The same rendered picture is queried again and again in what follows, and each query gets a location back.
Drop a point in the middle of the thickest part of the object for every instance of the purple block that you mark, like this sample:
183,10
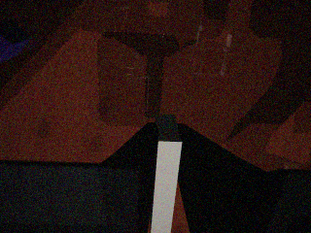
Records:
12,39

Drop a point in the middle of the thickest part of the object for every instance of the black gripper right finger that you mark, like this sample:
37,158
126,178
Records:
223,193

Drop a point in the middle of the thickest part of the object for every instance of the grey rectangular block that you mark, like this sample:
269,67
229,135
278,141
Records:
168,155

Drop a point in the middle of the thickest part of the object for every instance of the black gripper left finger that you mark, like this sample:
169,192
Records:
114,196

